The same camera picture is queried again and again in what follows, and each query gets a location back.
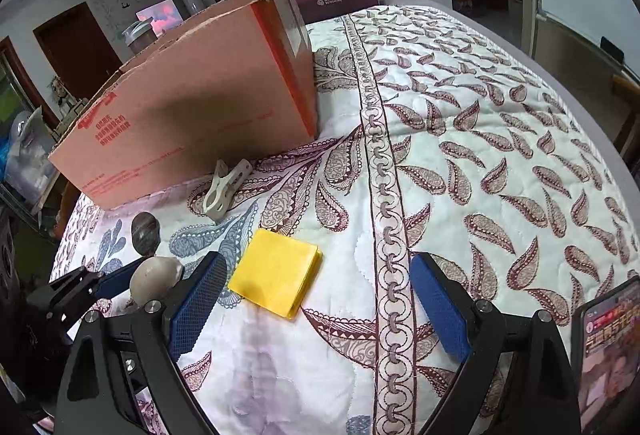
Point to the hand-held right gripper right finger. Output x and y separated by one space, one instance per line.
440 310

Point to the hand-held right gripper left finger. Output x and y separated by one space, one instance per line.
197 305

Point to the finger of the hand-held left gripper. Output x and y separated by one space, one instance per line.
117 280
132 375

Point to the light beige stone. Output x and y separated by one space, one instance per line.
157 277

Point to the yellow sticky notes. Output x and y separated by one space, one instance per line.
275 272

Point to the brown cardboard box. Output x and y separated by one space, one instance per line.
190 105

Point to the dark brown stone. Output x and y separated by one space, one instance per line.
146 232

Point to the white clothespin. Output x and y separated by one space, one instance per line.
222 195

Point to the clear plastic storage box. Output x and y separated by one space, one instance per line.
27 155

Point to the paisley printed quilt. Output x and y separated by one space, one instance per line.
450 140

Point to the smartphone with lit screen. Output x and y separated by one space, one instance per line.
607 355

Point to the wood framed window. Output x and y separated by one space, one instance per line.
20 85

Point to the brown wooden door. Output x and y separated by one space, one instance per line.
75 50

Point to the grey trash bin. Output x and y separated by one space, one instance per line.
139 37

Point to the pink and blue screen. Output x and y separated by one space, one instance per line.
160 17

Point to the black whiteboard eraser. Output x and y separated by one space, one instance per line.
612 50

